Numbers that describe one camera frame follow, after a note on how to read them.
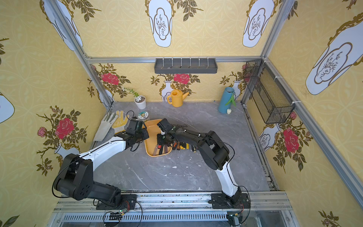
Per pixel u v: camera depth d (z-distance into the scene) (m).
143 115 1.02
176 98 1.13
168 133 0.72
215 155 0.52
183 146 0.92
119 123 1.06
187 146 0.93
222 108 1.07
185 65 0.93
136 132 0.70
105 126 1.06
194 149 0.92
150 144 0.92
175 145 0.92
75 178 0.43
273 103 0.73
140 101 1.07
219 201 0.73
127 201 0.73
